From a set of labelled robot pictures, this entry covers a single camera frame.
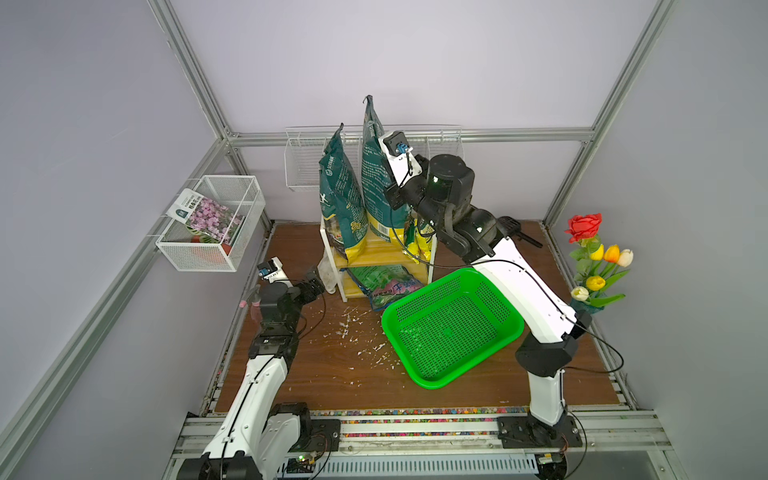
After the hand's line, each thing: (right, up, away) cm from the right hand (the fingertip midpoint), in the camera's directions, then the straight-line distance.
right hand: (387, 155), depth 60 cm
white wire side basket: (-51, -20, +16) cm, 57 cm away
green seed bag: (-2, -29, +32) cm, 43 cm away
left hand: (-23, -26, +20) cm, 40 cm away
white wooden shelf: (-4, -20, +30) cm, 36 cm away
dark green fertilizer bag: (-1, -13, +11) cm, 17 cm away
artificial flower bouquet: (+54, -23, +16) cm, 61 cm away
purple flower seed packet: (-45, -11, +13) cm, 49 cm away
